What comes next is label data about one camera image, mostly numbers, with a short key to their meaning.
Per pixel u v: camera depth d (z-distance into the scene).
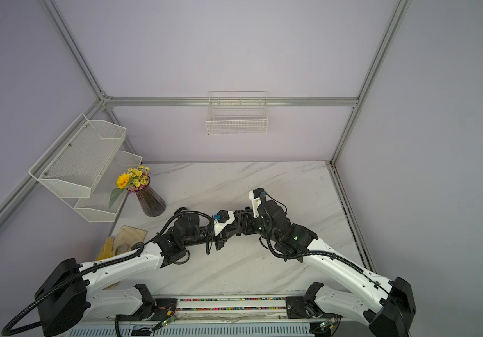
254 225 0.64
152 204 0.95
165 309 0.73
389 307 0.39
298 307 0.73
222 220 0.61
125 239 0.91
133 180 0.80
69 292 0.40
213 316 0.73
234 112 0.96
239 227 0.64
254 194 0.66
